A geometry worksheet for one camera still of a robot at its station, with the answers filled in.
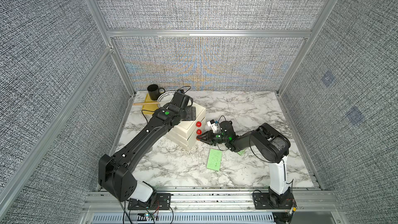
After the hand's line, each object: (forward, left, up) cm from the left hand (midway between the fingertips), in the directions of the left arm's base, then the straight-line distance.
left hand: (190, 111), depth 80 cm
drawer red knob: (-6, -4, -12) cm, 14 cm away
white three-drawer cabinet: (-11, +3, -6) cm, 13 cm away
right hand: (-5, -3, -16) cm, 17 cm away
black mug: (+30, +26, -15) cm, 42 cm away
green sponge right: (-14, -28, -22) cm, 39 cm away
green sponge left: (-18, -12, -21) cm, 30 cm away
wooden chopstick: (+25, +33, -22) cm, 47 cm away
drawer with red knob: (-6, -4, -4) cm, 8 cm away
